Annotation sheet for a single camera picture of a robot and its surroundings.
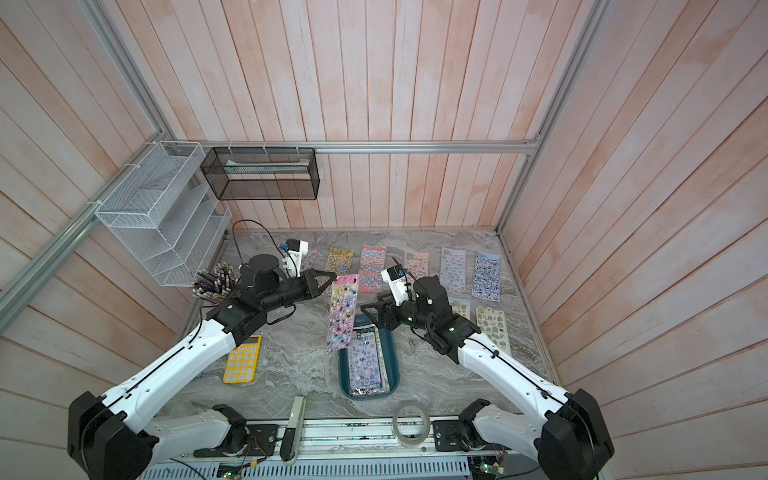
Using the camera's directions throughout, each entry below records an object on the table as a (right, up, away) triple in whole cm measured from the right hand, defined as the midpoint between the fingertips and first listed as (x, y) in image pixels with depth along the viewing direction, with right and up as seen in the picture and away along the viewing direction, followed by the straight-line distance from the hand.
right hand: (370, 303), depth 76 cm
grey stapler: (-19, -32, -7) cm, 37 cm away
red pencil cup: (-45, +4, +8) cm, 46 cm away
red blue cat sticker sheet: (0, +10, +35) cm, 36 cm away
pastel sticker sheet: (+17, +9, +36) cm, 41 cm away
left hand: (-8, +6, -3) cm, 10 cm away
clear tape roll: (+13, -31, -4) cm, 34 cm away
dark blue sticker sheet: (+41, +3, +29) cm, 50 cm away
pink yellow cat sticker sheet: (-8, -3, +2) cm, 8 cm away
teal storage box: (+6, -18, +10) cm, 21 cm away
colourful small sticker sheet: (-13, +11, +35) cm, 39 cm away
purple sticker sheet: (-1, -21, +8) cm, 23 cm away
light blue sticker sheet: (+29, +6, +31) cm, 43 cm away
